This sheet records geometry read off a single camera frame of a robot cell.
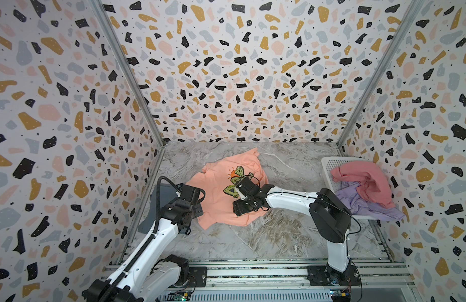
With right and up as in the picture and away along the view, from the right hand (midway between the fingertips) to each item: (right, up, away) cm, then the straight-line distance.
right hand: (235, 205), depth 89 cm
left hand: (-17, +2, -8) cm, 19 cm away
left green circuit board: (-20, -30, -18) cm, 41 cm away
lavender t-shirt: (+58, -1, -1) cm, 58 cm away
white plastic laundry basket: (+52, +20, +14) cm, 58 cm away
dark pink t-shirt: (+63, +9, -5) cm, 64 cm away
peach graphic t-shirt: (-10, +11, +12) cm, 19 cm away
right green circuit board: (+41, -29, -17) cm, 53 cm away
